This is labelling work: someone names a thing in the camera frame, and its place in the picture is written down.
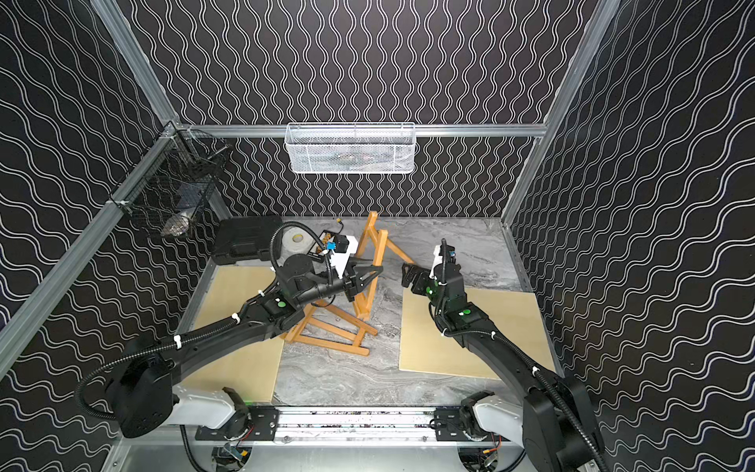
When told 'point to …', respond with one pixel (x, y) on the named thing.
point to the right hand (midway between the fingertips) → (418, 266)
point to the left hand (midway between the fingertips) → (380, 261)
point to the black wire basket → (166, 187)
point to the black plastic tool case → (245, 239)
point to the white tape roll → (296, 240)
